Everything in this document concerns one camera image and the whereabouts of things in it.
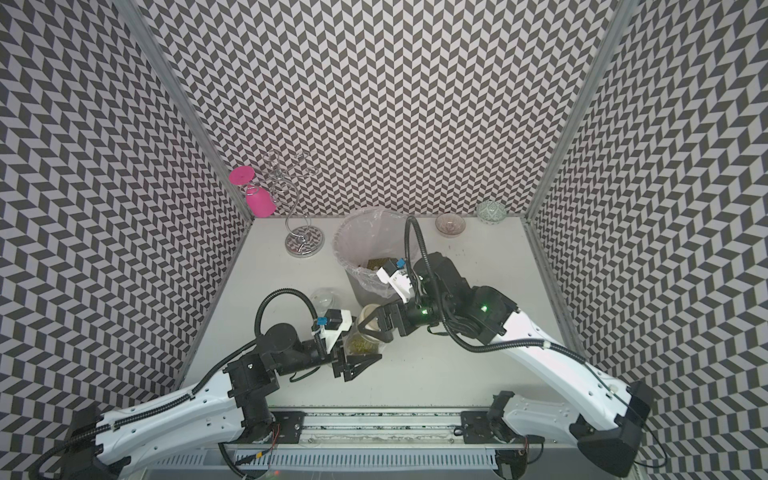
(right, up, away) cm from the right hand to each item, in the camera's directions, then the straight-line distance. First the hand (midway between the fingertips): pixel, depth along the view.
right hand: (377, 330), depth 61 cm
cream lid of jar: (0, +3, -6) cm, 7 cm away
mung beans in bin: (-2, +11, +36) cm, 38 cm away
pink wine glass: (-40, +31, +35) cm, 62 cm away
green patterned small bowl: (+41, +30, +55) cm, 75 cm away
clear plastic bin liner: (-5, +19, +25) cm, 32 cm away
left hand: (-1, -3, +3) cm, 5 cm away
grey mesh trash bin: (-3, +6, +14) cm, 16 cm away
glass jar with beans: (-4, -2, -3) cm, 5 cm away
